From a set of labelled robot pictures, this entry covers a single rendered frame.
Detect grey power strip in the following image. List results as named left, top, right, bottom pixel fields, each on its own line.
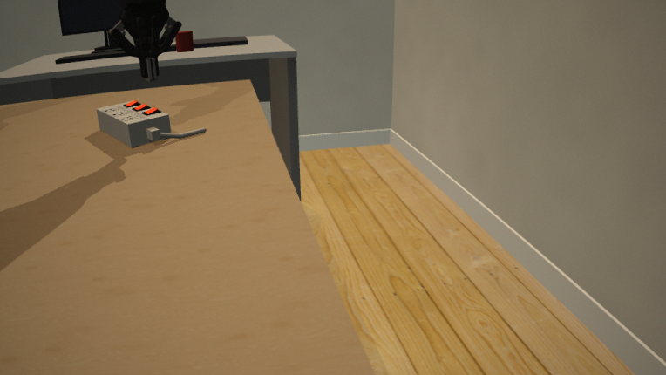
left=96, top=100, right=207, bottom=148

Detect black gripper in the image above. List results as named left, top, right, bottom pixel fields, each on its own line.
left=107, top=0, right=181, bottom=82

